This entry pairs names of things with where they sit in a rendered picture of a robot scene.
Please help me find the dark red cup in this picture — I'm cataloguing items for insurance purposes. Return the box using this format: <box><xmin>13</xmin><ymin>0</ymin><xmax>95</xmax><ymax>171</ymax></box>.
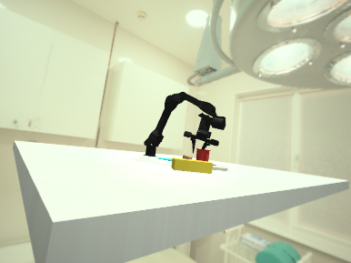
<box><xmin>196</xmin><ymin>148</ymin><xmax>210</xmax><ymax>162</ymax></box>

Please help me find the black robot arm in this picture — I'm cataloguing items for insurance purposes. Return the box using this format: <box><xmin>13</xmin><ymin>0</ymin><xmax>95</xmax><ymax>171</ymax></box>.
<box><xmin>144</xmin><ymin>92</ymin><xmax>226</xmax><ymax>157</ymax></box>

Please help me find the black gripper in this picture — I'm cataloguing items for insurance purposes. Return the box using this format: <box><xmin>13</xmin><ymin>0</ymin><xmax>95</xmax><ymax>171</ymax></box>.
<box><xmin>184</xmin><ymin>125</ymin><xmax>219</xmax><ymax>154</ymax></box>

